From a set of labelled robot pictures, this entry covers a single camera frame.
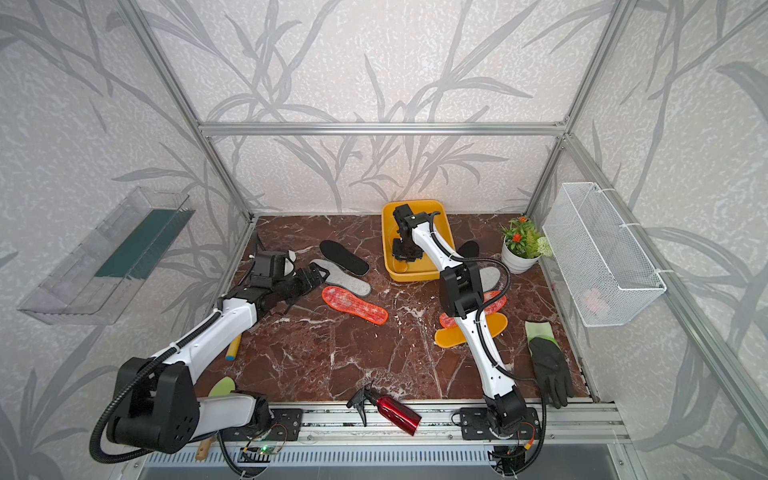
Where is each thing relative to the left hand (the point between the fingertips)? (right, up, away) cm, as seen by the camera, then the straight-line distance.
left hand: (320, 278), depth 86 cm
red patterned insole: (+4, -9, +10) cm, 14 cm away
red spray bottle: (+21, -31, -13) cm, 39 cm away
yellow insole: (+40, -18, +3) cm, 44 cm away
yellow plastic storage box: (+31, +1, +16) cm, 35 cm away
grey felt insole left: (+3, -2, +15) cm, 16 cm away
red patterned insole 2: (+44, -2, -22) cm, 49 cm away
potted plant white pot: (+62, +10, +7) cm, 63 cm away
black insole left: (+3, +5, +22) cm, 23 cm away
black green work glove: (+66, -23, -4) cm, 70 cm away
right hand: (+23, +5, +20) cm, 31 cm away
